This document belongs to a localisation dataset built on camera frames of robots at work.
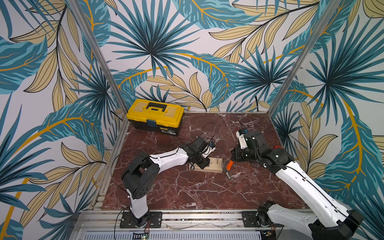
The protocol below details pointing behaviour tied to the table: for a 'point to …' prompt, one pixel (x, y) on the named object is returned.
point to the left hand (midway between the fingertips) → (205, 163)
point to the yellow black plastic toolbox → (161, 116)
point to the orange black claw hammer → (228, 166)
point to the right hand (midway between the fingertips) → (233, 151)
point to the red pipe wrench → (278, 146)
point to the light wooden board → (215, 165)
